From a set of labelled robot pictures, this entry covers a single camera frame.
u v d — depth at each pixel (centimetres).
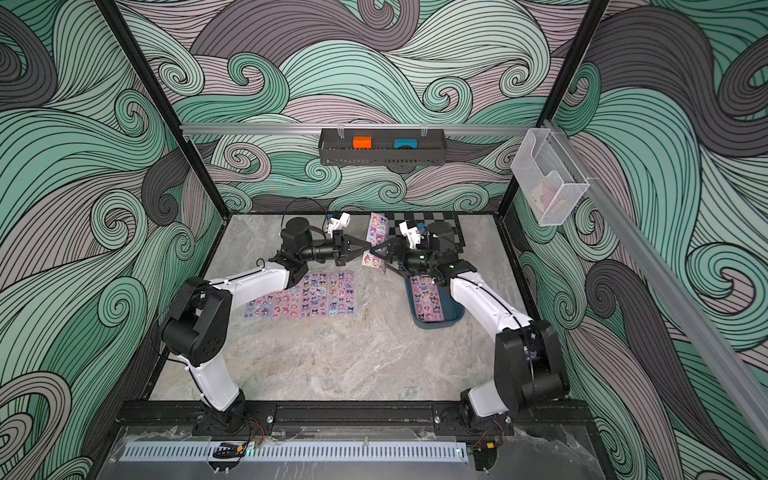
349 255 75
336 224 79
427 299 95
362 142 95
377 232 81
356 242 78
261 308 92
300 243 70
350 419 74
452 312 92
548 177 76
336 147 97
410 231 77
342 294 97
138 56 78
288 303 94
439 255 65
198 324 48
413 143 94
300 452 70
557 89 84
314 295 96
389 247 71
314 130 95
